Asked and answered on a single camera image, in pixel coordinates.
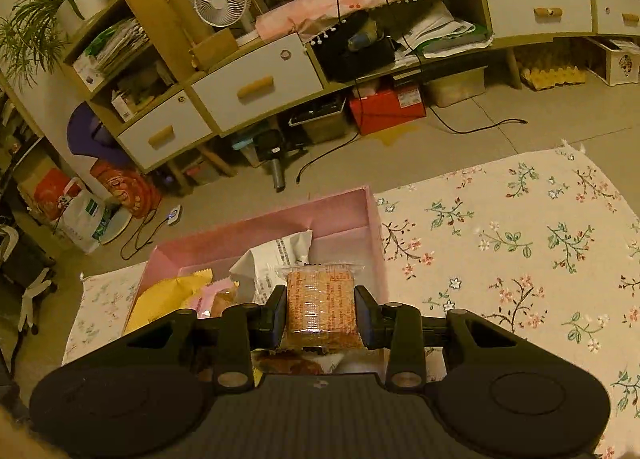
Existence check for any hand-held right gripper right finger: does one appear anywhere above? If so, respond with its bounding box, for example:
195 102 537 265
354 285 523 388

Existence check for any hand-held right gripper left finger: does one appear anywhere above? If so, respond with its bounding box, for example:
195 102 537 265
122 284 288 387

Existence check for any orange biscuit packet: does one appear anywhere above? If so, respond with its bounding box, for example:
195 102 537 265
279 263 366 354

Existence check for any white printed snack packet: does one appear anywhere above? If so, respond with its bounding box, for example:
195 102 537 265
230 229 315 307

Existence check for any pink snack packet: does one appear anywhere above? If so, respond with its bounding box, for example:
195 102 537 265
192 276 241 320

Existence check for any pink cardboard box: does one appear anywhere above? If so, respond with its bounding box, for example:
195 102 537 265
122 184 392 375

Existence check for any yellow snack packet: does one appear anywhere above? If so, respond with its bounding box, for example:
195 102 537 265
125 271 213 335

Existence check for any brown snack packet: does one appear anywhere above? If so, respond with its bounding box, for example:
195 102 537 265
252 349 326 377

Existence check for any black handheld tool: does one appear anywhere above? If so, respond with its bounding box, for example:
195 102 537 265
255 129 308 192

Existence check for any white round stand base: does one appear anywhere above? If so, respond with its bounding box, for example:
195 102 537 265
97 209 133 245

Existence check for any clear plastic bin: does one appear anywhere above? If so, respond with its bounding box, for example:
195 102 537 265
289 98 351 144

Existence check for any orange printed bag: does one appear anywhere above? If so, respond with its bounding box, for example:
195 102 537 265
90 159 163 222

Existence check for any red cardboard box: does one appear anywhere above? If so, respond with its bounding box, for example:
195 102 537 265
348 86 427 136

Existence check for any white plastic bag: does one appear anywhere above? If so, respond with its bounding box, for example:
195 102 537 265
52 179 113 255

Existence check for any white cabinet drawer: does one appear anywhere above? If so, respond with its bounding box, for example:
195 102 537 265
191 34 327 134
117 89 216 169

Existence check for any white small box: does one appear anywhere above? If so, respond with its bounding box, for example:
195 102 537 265
111 89 138 121

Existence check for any black box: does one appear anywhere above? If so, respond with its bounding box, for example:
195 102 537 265
312 14 396 82

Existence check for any red paper bag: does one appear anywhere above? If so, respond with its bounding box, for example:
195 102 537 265
32 169 76 212

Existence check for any purple cap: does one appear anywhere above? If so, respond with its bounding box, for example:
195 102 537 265
66 102 133 165

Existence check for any brown cardboard box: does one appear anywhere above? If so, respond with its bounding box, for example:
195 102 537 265
190 28 238 71

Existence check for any stack of papers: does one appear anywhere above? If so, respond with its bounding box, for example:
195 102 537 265
395 4 493 60

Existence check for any dark storage rack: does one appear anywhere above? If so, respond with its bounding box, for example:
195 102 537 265
0 84 51 220

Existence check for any yellow egg tray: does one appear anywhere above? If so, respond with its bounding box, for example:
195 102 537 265
520 64 588 90

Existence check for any stack of folded bags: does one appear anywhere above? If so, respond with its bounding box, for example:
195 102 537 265
82 19 151 77

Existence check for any wooden shelf cabinet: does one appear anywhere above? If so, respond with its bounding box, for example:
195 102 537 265
62 0 333 190

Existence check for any white console drawer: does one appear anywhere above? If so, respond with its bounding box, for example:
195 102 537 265
594 0 640 36
484 0 594 38

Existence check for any white printed storage box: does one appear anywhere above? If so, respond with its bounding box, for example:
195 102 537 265
597 39 640 85

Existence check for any potted green plant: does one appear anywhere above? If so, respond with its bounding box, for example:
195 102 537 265
0 0 116 85

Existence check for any long wooden console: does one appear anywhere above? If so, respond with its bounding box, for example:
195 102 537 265
305 0 640 90

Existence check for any black floor cable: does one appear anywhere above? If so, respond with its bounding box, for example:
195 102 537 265
120 206 173 260

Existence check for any short black cable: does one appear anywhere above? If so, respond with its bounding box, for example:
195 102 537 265
297 132 361 185

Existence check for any black cable with plug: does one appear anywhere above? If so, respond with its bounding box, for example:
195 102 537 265
430 104 528 134

